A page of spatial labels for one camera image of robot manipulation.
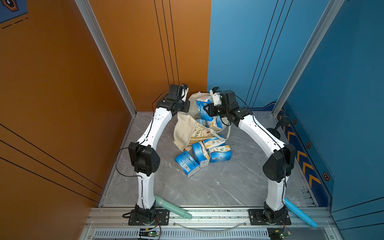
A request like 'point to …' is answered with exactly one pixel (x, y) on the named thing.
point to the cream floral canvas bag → (186, 132)
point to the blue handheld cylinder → (301, 214)
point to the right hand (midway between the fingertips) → (207, 106)
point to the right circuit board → (278, 233)
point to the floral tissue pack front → (217, 123)
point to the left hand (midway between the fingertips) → (186, 101)
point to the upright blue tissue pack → (200, 155)
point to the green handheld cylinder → (163, 204)
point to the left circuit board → (146, 232)
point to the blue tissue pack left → (187, 163)
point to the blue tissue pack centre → (220, 153)
